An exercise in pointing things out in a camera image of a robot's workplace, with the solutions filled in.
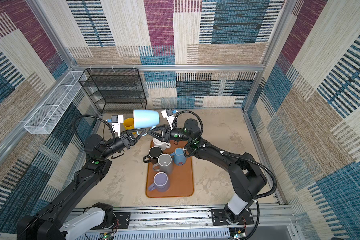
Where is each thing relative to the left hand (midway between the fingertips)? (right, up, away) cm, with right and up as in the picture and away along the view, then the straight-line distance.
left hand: (145, 129), depth 65 cm
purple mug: (+5, -27, +13) cm, 31 cm away
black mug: (-1, -15, +26) cm, 30 cm away
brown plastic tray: (+16, -29, +20) cm, 38 cm away
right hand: (+1, -2, +3) cm, 4 cm away
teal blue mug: (+14, -15, +20) cm, 29 cm away
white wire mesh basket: (-48, +4, +5) cm, 49 cm away
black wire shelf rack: (-32, +27, +45) cm, 61 cm away
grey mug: (+6, -19, +16) cm, 26 cm away
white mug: (+3, -9, +27) cm, 29 cm away
